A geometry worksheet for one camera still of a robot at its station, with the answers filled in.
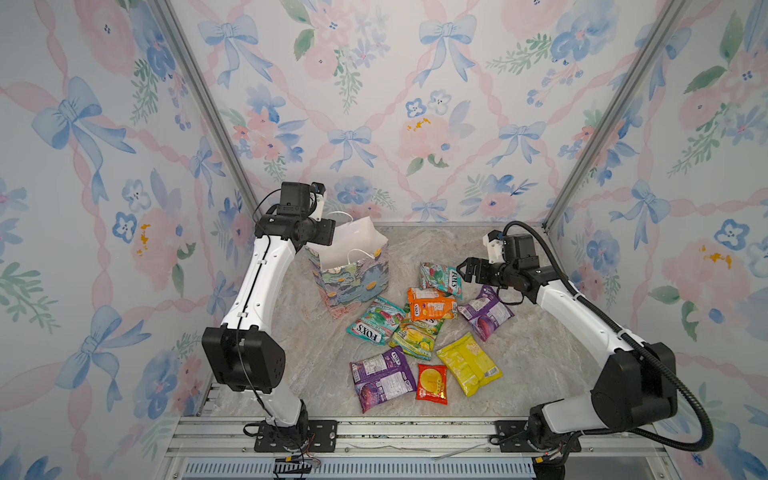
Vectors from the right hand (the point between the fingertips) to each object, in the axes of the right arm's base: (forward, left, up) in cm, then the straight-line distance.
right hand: (469, 268), depth 86 cm
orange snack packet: (-4, +10, -14) cm, 18 cm away
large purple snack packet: (-26, +24, -15) cm, 39 cm away
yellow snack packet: (-22, 0, -15) cm, 26 cm away
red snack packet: (-27, +11, -16) cm, 34 cm away
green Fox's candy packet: (-11, +26, -14) cm, 31 cm away
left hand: (+6, +42, +12) cm, 44 cm away
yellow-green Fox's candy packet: (-15, +15, -14) cm, 26 cm away
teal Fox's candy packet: (+6, +6, -13) cm, 16 cm away
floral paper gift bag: (-6, +32, +7) cm, 33 cm away
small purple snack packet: (-7, -7, -14) cm, 17 cm away
